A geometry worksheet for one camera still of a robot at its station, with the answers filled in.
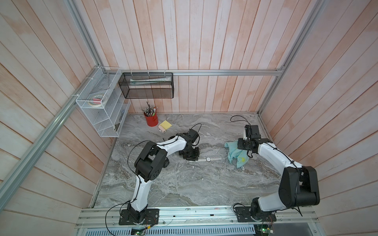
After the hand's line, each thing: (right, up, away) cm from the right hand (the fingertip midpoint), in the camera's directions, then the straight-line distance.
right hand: (242, 142), depth 92 cm
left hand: (-29, -12, 0) cm, 32 cm away
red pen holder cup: (-62, +14, +16) cm, 65 cm away
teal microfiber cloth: (-2, -8, -4) cm, 9 cm away
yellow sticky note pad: (-52, +11, +22) cm, 58 cm away
